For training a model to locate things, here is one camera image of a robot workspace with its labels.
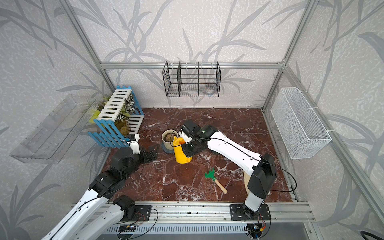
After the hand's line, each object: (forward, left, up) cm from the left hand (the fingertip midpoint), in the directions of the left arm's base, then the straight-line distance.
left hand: (153, 146), depth 73 cm
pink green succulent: (+15, -4, -14) cm, 21 cm away
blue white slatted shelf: (+12, +31, -6) cm, 34 cm away
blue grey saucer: (+9, -4, -22) cm, 24 cm away
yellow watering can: (-1, -13, -8) cm, 15 cm away
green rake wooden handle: (-6, -30, -22) cm, 38 cm away
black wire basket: (+53, -17, +3) cm, 55 cm away
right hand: (0, -16, -4) cm, 16 cm away
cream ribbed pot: (+10, -4, -15) cm, 18 cm away
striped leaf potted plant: (+24, +29, -13) cm, 40 cm away
